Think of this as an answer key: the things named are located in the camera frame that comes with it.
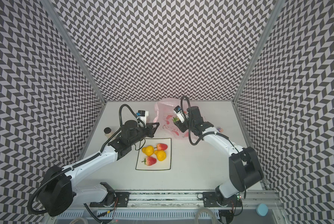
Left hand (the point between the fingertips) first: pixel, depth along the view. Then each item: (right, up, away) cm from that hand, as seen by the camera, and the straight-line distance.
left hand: (159, 124), depth 78 cm
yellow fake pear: (0, -19, +6) cm, 20 cm away
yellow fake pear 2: (-8, -17, +7) cm, 20 cm away
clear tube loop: (+24, -40, -11) cm, 48 cm away
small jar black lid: (-35, -5, +11) cm, 37 cm away
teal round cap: (+53, -42, -8) cm, 68 cm away
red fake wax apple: (0, -15, +12) cm, 19 cm away
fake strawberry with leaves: (-6, -22, +5) cm, 24 cm away
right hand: (+11, 0, +9) cm, 14 cm away
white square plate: (-1, -25, +6) cm, 26 cm away
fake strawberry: (+9, +3, +6) cm, 11 cm away
